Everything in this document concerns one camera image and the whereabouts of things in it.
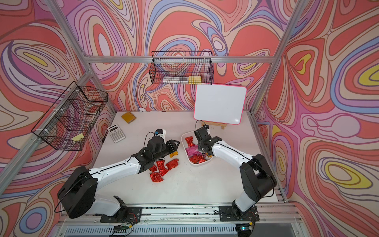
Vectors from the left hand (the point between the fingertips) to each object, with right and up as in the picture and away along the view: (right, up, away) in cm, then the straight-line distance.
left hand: (180, 143), depth 83 cm
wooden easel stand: (+29, +10, +22) cm, 38 cm away
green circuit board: (-28, -40, -12) cm, 50 cm away
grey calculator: (-49, +4, +22) cm, 53 cm away
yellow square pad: (-43, +16, +32) cm, 57 cm away
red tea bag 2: (-11, -17, +5) cm, 20 cm away
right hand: (+16, -3, +8) cm, 18 cm away
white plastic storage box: (+8, +4, -9) cm, 13 cm away
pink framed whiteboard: (+26, +26, +20) cm, 42 cm away
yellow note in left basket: (-50, +5, -10) cm, 52 cm away
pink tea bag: (+8, -5, +7) cm, 11 cm away
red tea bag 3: (-5, -14, +5) cm, 16 cm away
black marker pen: (-59, +3, +28) cm, 66 cm away
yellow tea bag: (-5, -8, +11) cm, 14 cm away
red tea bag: (-14, -19, 0) cm, 24 cm away
